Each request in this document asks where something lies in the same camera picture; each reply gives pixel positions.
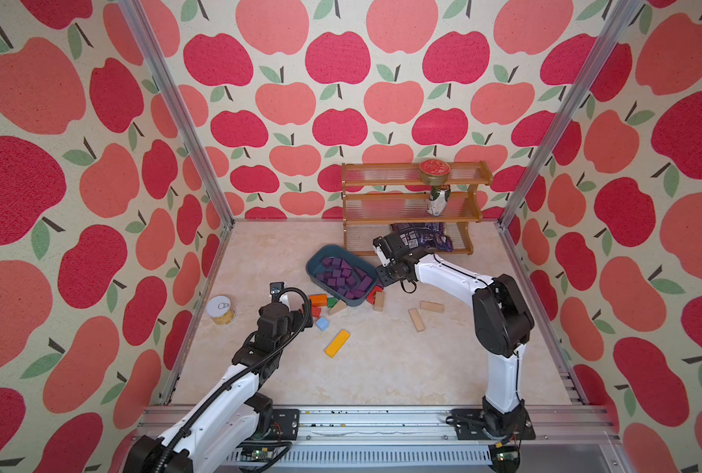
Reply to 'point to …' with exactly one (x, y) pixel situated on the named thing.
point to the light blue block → (322, 323)
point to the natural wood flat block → (432, 306)
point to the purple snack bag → (431, 234)
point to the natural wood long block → (416, 319)
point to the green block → (331, 302)
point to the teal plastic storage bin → (338, 286)
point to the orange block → (318, 300)
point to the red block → (315, 311)
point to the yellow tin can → (221, 309)
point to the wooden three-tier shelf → (378, 196)
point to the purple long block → (326, 261)
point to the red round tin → (434, 171)
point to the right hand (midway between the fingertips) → (387, 276)
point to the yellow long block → (337, 343)
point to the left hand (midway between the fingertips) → (297, 306)
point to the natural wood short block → (379, 302)
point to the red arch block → (371, 297)
